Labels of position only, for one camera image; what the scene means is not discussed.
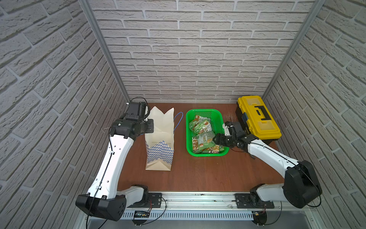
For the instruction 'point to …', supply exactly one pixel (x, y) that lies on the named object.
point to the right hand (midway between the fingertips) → (218, 139)
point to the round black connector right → (259, 218)
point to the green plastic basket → (217, 122)
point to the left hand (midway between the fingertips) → (145, 122)
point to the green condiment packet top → (200, 125)
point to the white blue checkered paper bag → (160, 144)
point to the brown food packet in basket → (212, 149)
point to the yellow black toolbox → (255, 119)
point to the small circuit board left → (140, 213)
